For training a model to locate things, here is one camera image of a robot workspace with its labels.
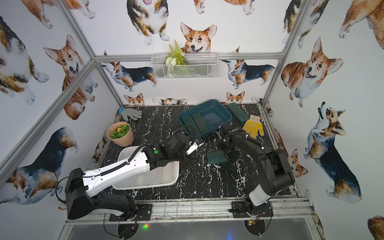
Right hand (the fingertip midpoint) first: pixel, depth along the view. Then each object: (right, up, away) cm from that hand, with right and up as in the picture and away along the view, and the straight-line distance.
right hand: (221, 152), depth 88 cm
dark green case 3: (-2, -5, +7) cm, 9 cm away
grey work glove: (-68, +25, +27) cm, 77 cm away
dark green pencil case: (-13, +17, +21) cm, 30 cm away
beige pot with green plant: (-60, +11, +2) cm, 61 cm away
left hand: (-14, +5, -13) cm, 20 cm away
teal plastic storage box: (-9, +21, +29) cm, 37 cm away
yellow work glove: (+25, +15, +20) cm, 35 cm away
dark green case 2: (+17, +24, +25) cm, 38 cm away
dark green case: (-21, +18, +18) cm, 33 cm away
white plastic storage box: (-31, -12, -3) cm, 33 cm away
